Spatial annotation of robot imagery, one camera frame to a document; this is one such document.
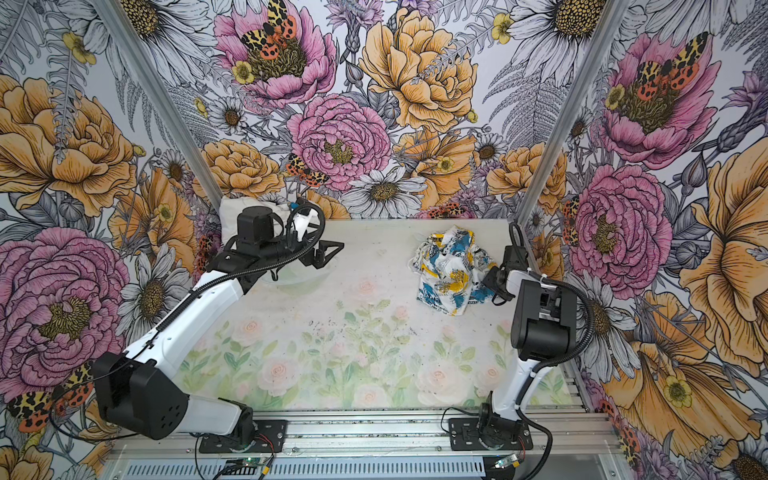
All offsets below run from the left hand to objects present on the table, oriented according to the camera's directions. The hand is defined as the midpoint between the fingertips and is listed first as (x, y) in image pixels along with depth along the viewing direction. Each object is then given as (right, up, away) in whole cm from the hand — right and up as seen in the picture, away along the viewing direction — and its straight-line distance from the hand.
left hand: (330, 244), depth 77 cm
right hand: (+49, -14, +23) cm, 56 cm away
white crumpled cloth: (-46, +15, +37) cm, 61 cm away
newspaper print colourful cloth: (+33, -7, +17) cm, 38 cm away
